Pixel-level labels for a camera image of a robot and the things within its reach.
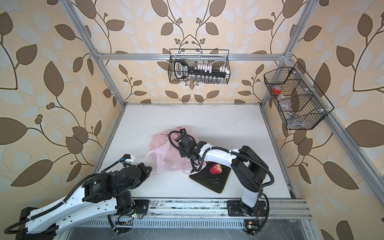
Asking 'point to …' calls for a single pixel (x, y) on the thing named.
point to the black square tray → (214, 176)
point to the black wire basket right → (300, 104)
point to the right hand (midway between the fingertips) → (184, 147)
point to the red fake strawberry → (216, 169)
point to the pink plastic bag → (166, 157)
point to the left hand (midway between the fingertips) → (156, 169)
